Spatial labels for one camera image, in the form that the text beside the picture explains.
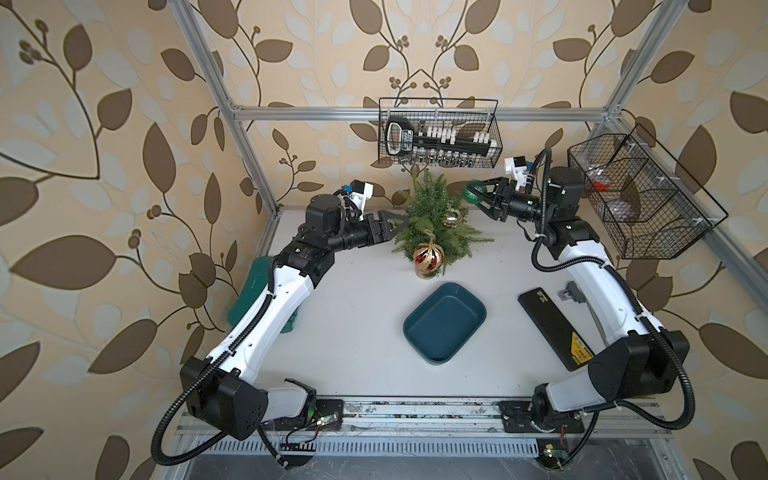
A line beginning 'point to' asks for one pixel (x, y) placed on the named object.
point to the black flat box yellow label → (559, 334)
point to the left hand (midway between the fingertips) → (396, 219)
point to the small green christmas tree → (437, 216)
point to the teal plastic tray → (440, 325)
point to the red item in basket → (602, 183)
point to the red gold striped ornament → (428, 258)
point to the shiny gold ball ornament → (452, 219)
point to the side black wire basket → (650, 207)
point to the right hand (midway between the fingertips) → (467, 192)
